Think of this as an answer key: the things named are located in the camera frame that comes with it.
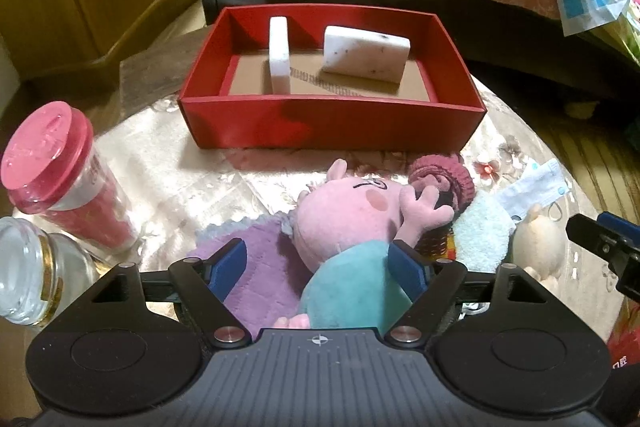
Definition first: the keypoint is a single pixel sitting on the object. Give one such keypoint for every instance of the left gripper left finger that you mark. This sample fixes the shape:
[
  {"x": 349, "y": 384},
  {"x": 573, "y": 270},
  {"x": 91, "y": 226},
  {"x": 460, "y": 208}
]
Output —
[{"x": 202, "y": 286}]

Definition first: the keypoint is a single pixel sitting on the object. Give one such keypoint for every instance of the beige plush toy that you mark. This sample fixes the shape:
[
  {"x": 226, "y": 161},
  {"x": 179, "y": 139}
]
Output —
[{"x": 538, "y": 247}]

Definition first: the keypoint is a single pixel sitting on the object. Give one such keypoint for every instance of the pink pig plush toy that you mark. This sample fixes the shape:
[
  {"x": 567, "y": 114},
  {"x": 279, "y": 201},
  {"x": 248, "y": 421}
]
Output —
[{"x": 342, "y": 230}]

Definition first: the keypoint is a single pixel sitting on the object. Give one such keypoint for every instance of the white upright sponge block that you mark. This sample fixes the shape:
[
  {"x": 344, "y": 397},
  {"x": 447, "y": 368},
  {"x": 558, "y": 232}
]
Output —
[{"x": 279, "y": 56}]

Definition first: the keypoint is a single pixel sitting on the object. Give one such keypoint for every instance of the clear glass jar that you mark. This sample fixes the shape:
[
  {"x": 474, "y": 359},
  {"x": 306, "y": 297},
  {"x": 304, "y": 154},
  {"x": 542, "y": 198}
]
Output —
[{"x": 41, "y": 274}]

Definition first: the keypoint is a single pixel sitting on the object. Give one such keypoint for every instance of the purple fuzzy cloth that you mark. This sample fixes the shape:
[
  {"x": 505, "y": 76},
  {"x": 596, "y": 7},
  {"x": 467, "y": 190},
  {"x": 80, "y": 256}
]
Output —
[{"x": 275, "y": 276}]

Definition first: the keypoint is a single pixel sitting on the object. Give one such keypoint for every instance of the dark bed frame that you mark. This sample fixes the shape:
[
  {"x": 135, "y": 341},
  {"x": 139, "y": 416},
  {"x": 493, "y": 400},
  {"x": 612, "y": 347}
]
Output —
[{"x": 520, "y": 52}]

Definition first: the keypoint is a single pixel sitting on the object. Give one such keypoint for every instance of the pink lidded plastic cup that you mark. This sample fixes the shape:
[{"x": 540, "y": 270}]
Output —
[{"x": 50, "y": 168}]

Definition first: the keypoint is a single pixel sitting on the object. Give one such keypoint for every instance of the white speckled sponge block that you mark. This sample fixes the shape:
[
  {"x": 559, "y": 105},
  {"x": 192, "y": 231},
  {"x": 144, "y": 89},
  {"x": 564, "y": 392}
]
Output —
[{"x": 365, "y": 53}]

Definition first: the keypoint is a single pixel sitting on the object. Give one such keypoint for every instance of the light blue towel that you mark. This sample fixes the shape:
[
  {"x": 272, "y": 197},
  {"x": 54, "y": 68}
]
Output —
[{"x": 482, "y": 234}]

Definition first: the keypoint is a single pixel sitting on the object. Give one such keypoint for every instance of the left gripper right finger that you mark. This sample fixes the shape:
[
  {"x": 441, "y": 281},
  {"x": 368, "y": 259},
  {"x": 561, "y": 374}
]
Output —
[{"x": 432, "y": 288}]

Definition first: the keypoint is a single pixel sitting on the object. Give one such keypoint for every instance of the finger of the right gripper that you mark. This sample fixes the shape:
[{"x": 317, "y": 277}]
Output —
[{"x": 616, "y": 241}]

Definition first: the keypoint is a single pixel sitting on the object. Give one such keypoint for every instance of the blue face mask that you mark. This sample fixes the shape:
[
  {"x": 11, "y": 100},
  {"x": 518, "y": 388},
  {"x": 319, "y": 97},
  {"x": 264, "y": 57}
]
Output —
[{"x": 540, "y": 184}]

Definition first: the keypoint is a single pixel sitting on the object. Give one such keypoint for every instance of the pink knitted scrunchie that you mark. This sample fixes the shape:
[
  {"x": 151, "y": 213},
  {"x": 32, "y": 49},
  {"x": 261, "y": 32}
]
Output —
[{"x": 448, "y": 175}]

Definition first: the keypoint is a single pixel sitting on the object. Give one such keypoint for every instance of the red cardboard box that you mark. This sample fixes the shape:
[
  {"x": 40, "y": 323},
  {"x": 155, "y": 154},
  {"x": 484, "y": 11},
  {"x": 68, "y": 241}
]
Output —
[{"x": 227, "y": 100}]

